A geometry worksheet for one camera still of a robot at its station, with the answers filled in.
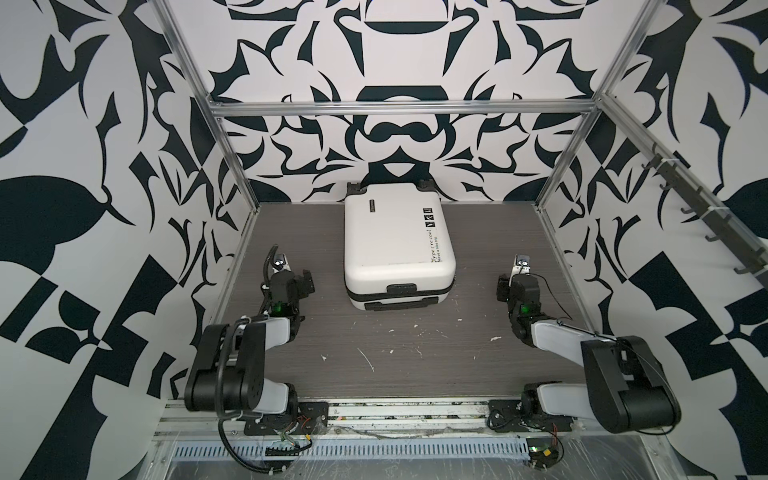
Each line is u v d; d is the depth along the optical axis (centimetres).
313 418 74
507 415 74
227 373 40
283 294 70
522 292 70
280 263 79
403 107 93
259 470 68
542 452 71
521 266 78
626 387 43
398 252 81
